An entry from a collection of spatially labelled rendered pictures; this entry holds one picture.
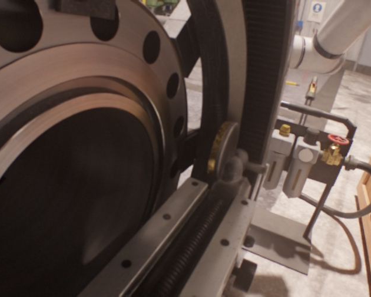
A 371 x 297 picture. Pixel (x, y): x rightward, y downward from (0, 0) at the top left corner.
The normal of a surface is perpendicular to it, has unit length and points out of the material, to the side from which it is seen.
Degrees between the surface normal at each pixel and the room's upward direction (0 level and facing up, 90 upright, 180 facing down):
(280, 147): 90
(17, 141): 90
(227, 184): 29
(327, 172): 90
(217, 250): 2
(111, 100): 90
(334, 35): 121
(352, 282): 0
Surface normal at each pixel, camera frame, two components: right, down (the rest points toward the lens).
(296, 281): 0.11, -0.88
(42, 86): 0.88, 0.29
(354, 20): -0.54, 0.80
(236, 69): 0.20, 0.81
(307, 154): -0.46, 0.36
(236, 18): 0.27, 0.91
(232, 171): -0.10, -0.26
